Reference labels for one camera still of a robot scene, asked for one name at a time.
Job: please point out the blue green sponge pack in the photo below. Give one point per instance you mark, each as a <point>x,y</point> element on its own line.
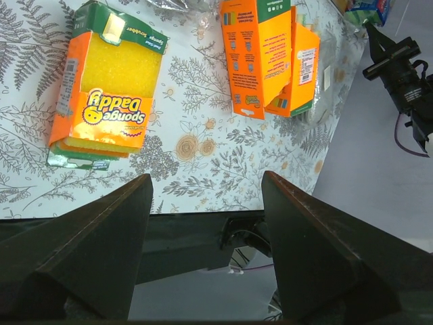
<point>358,11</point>

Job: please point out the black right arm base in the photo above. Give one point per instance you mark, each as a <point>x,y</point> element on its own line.
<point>247,231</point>

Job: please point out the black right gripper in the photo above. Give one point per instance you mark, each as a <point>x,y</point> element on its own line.
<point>405,81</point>

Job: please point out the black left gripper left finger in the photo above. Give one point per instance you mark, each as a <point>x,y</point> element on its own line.
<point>84,262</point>

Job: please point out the floral patterned table mat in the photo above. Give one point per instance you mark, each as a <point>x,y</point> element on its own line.
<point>201,156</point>

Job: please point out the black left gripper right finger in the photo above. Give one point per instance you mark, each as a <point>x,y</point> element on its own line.
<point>331,266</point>

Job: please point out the silver steel wool pack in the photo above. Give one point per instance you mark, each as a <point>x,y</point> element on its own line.
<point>323,101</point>
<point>196,10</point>

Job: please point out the orange Sponge Daddy box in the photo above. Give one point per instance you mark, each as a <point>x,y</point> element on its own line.
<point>107,90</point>

